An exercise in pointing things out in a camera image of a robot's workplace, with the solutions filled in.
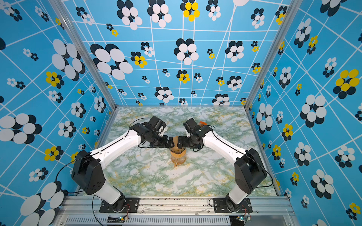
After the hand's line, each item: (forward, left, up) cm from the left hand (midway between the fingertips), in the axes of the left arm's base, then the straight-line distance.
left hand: (169, 144), depth 83 cm
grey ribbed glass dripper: (-4, -5, -3) cm, 7 cm away
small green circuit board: (-35, +23, -13) cm, 44 cm away
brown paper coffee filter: (-2, -4, -1) cm, 4 cm away
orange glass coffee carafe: (-3, -5, -13) cm, 14 cm away
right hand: (+1, -9, -2) cm, 9 cm away
